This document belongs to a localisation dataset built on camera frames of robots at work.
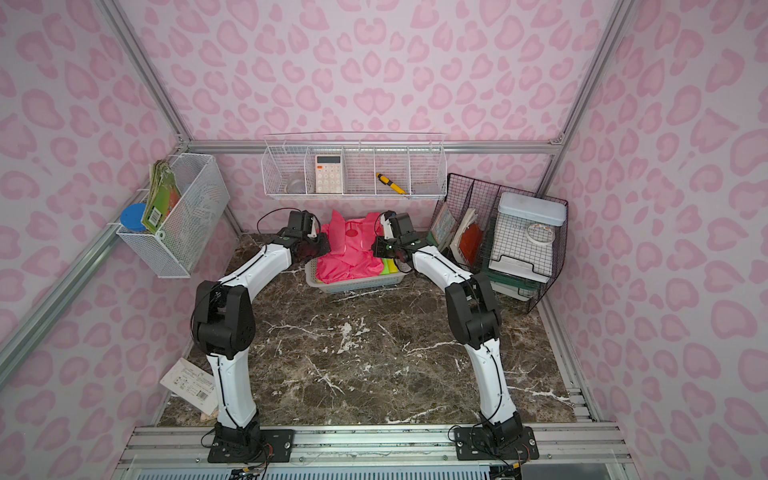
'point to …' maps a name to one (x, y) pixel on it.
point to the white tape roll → (541, 233)
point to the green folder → (443, 225)
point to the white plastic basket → (381, 281)
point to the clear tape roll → (296, 186)
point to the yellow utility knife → (389, 183)
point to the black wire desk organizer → (463, 194)
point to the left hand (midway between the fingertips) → (328, 239)
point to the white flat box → (522, 248)
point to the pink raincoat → (351, 254)
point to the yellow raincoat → (395, 270)
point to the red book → (467, 241)
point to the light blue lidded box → (546, 210)
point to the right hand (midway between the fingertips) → (370, 244)
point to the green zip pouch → (513, 280)
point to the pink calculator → (328, 173)
